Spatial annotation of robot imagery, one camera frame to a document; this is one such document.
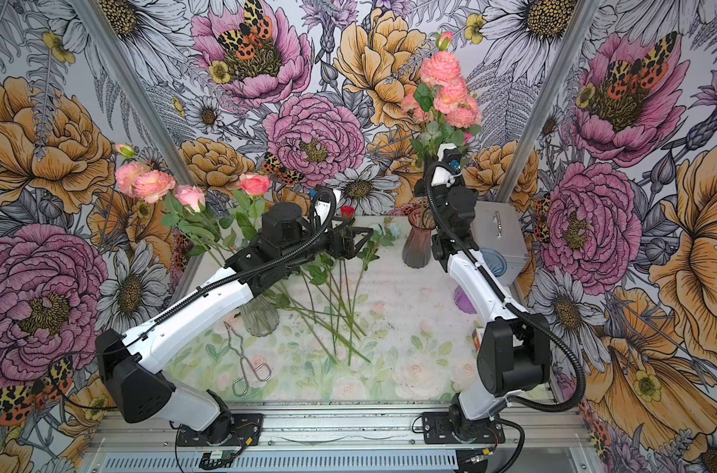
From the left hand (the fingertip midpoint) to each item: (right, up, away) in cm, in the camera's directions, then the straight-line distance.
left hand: (358, 234), depth 70 cm
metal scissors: (-27, -38, +14) cm, 49 cm away
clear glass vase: (-28, -22, +15) cm, 39 cm away
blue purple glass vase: (+33, -21, +27) cm, 47 cm away
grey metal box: (+43, +4, +24) cm, 50 cm away
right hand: (+16, +19, +4) cm, 25 cm away
